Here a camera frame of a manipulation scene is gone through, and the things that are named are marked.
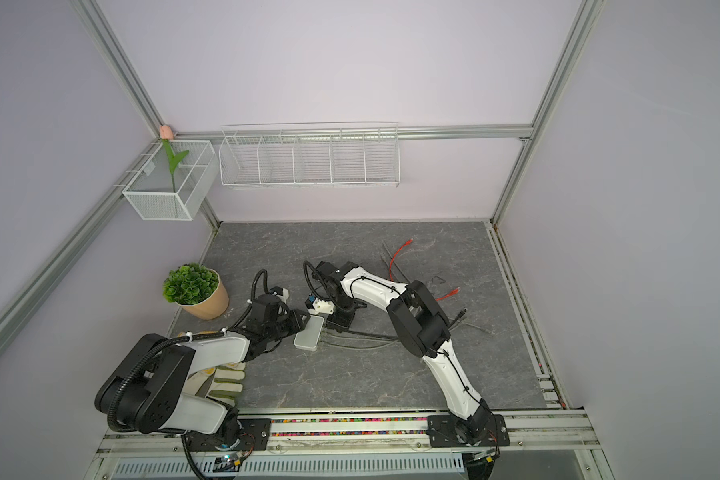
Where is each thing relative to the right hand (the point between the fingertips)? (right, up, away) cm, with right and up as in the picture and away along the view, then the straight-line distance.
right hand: (342, 327), depth 93 cm
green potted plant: (-42, +13, -6) cm, 44 cm away
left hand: (-10, +3, -1) cm, 11 cm away
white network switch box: (-10, -3, -4) cm, 11 cm away
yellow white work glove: (-31, -12, -12) cm, 35 cm away
